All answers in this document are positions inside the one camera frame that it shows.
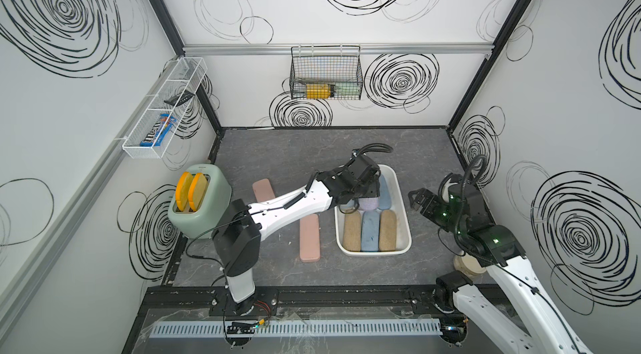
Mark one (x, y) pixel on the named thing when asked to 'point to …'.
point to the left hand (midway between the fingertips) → (375, 186)
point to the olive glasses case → (351, 235)
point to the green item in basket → (347, 88)
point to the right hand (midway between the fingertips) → (421, 200)
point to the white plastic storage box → (403, 233)
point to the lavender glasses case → (368, 203)
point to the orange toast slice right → (197, 190)
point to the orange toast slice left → (183, 190)
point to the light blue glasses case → (370, 232)
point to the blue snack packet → (154, 137)
